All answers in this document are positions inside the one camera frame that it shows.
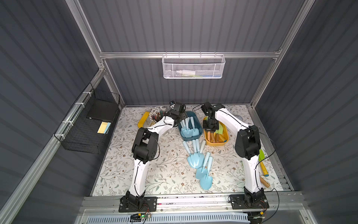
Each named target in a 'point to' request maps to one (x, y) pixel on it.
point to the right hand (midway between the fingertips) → (207, 131)
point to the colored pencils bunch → (156, 113)
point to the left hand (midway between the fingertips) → (184, 114)
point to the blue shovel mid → (202, 173)
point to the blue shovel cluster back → (200, 158)
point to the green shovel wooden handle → (220, 131)
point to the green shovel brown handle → (209, 136)
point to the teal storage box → (190, 127)
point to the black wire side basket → (87, 128)
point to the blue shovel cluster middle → (192, 158)
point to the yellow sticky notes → (103, 127)
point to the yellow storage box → (219, 137)
